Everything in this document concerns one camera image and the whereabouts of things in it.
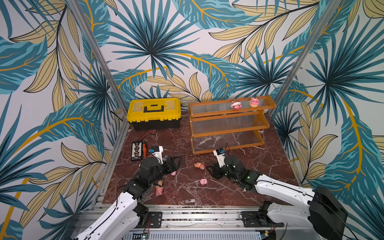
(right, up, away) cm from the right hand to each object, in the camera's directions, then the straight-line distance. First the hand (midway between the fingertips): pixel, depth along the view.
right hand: (209, 165), depth 82 cm
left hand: (-17, +3, -5) cm, 18 cm away
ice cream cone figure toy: (-26, +2, +11) cm, 28 cm away
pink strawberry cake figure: (+14, +33, -2) cm, 36 cm away
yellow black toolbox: (-38, +30, +17) cm, 51 cm away
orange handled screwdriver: (-40, +6, +13) cm, 42 cm away
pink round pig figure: (+25, +35, +1) cm, 43 cm away
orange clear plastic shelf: (+9, +21, +31) cm, 39 cm away
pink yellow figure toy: (-4, -2, +7) cm, 8 cm away
